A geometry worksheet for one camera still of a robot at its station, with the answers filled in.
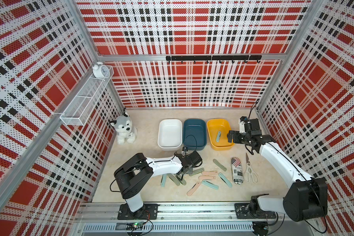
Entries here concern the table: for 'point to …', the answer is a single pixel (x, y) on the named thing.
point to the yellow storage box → (214, 125)
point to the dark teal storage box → (194, 135)
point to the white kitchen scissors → (249, 173)
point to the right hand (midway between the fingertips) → (237, 135)
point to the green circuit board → (130, 226)
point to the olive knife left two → (183, 182)
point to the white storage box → (169, 135)
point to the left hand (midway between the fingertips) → (186, 167)
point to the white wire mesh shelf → (83, 105)
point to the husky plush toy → (126, 131)
